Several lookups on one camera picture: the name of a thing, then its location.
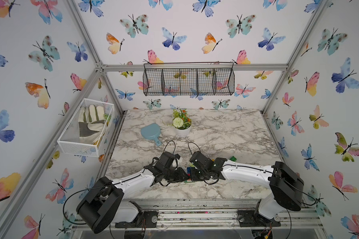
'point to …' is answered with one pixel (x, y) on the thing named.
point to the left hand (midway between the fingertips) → (190, 178)
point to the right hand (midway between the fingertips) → (190, 175)
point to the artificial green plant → (180, 120)
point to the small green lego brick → (233, 158)
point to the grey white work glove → (91, 123)
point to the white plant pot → (183, 133)
